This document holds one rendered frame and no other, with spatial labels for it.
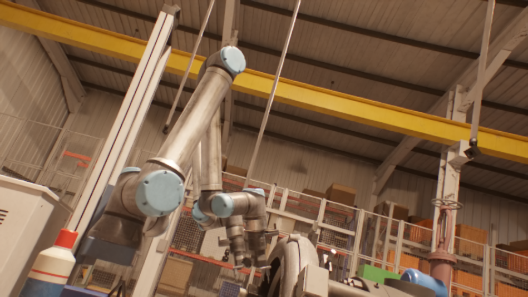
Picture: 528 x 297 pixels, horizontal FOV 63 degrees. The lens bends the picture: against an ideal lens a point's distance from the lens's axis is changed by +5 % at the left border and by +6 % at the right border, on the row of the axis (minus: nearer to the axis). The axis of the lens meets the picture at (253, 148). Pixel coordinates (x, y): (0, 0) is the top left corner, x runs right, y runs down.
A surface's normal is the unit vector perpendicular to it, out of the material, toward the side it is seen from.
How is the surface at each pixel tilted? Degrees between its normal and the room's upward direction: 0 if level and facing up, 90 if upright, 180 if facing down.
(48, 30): 90
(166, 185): 95
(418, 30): 173
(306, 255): 44
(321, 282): 68
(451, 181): 90
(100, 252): 90
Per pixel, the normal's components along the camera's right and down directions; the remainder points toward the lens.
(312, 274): 0.24, -0.63
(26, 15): 0.05, -0.34
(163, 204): 0.57, -0.05
